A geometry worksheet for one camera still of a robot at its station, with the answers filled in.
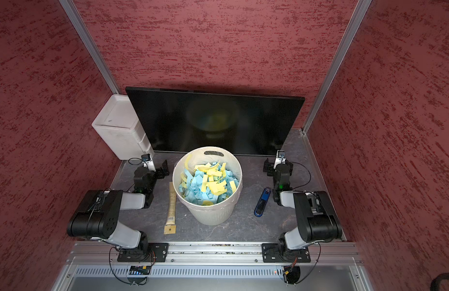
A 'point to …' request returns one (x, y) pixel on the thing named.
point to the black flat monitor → (170, 122)
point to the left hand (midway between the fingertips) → (157, 164)
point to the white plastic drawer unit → (118, 124)
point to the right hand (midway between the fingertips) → (276, 162)
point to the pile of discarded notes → (205, 184)
